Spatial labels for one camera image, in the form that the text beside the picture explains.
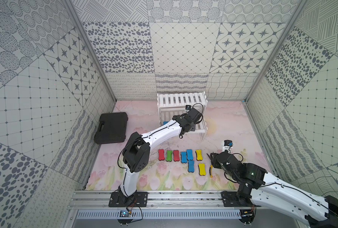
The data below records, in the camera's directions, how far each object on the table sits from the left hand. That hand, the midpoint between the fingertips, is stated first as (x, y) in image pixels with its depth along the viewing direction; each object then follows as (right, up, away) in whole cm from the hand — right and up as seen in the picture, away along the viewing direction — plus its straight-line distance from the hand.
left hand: (189, 121), depth 88 cm
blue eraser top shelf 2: (0, -21, +1) cm, 21 cm away
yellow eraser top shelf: (+6, -22, +1) cm, 22 cm away
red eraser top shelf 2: (-9, -22, +3) cm, 24 cm away
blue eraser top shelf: (-4, -23, +1) cm, 23 cm away
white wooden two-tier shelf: (-12, +10, -6) cm, 17 cm away
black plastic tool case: (-56, -6, +15) cm, 59 cm away
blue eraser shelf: (+1, -28, -2) cm, 28 cm away
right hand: (+13, -19, -10) cm, 25 cm away
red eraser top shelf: (-18, -21, +3) cm, 28 cm away
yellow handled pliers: (+12, -30, -4) cm, 32 cm away
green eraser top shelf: (-13, -22, +2) cm, 25 cm away
